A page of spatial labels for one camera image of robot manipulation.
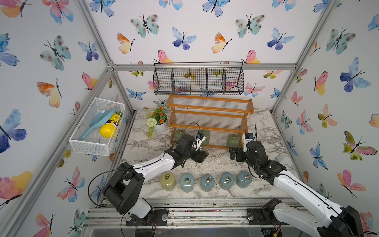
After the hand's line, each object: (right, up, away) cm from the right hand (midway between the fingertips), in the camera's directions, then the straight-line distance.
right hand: (238, 147), depth 81 cm
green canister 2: (-16, +7, +14) cm, 23 cm away
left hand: (-18, -2, +5) cm, 19 cm away
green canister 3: (0, +2, +13) cm, 13 cm away
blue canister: (-27, -18, -4) cm, 33 cm away
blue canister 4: (+2, -17, -2) cm, 17 cm away
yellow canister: (-38, -17, -3) cm, 42 cm away
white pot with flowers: (-48, +15, +18) cm, 54 cm away
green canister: (-34, +6, +15) cm, 38 cm away
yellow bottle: (-64, +10, -11) cm, 66 cm away
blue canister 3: (-7, -17, -3) cm, 19 cm away
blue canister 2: (-17, -18, -3) cm, 25 cm away
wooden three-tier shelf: (-3, +15, +33) cm, 37 cm away
